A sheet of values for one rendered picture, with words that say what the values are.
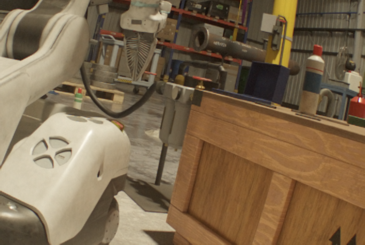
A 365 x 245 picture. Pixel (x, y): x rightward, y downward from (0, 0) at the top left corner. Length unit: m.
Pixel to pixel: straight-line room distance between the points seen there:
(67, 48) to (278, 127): 0.51
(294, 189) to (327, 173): 0.13
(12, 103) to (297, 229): 0.64
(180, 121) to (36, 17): 0.87
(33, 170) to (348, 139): 0.62
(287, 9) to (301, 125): 4.12
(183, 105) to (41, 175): 1.00
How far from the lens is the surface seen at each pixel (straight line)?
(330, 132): 0.91
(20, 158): 0.95
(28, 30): 1.12
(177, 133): 1.82
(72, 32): 1.09
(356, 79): 6.82
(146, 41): 1.17
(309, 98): 1.50
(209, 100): 1.32
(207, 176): 1.31
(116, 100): 5.99
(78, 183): 0.92
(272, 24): 4.97
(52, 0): 1.21
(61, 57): 1.06
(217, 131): 1.26
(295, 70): 10.32
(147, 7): 1.13
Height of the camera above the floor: 0.50
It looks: 4 degrees down
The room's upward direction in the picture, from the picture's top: 12 degrees clockwise
